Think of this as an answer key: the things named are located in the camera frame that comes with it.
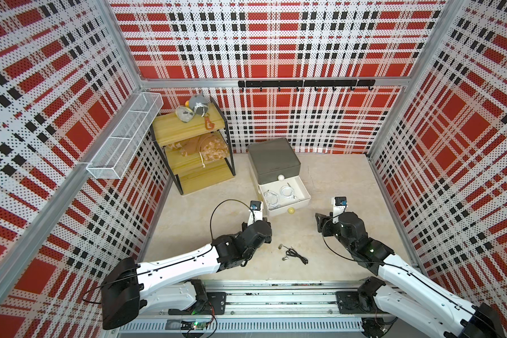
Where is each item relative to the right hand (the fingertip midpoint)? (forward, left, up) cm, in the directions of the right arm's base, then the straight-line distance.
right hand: (326, 213), depth 81 cm
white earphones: (+15, +14, -7) cm, 22 cm away
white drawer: (+12, +18, -6) cm, 22 cm away
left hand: (-3, +23, +1) cm, 23 cm away
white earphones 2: (+10, +21, -6) cm, 24 cm away
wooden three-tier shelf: (+32, +63, -11) cm, 72 cm away
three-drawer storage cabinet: (+19, +20, +6) cm, 28 cm away
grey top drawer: (+24, +20, +6) cm, 32 cm away
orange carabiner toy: (+31, +47, +20) cm, 60 cm away
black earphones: (-10, +13, -14) cm, 22 cm away
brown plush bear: (+26, +47, +12) cm, 55 cm away
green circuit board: (-35, +46, -12) cm, 59 cm away
